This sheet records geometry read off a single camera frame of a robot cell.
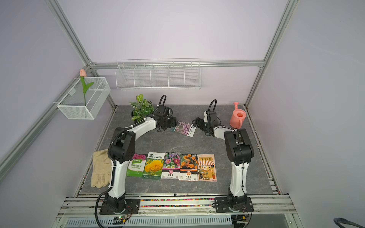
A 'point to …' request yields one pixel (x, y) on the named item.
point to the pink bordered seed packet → (170, 168)
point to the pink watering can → (237, 118)
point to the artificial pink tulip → (85, 87)
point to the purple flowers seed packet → (184, 128)
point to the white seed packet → (206, 167)
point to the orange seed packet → (188, 170)
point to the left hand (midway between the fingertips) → (176, 123)
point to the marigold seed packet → (153, 166)
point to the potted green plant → (142, 108)
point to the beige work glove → (101, 171)
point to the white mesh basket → (72, 105)
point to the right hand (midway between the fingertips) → (195, 122)
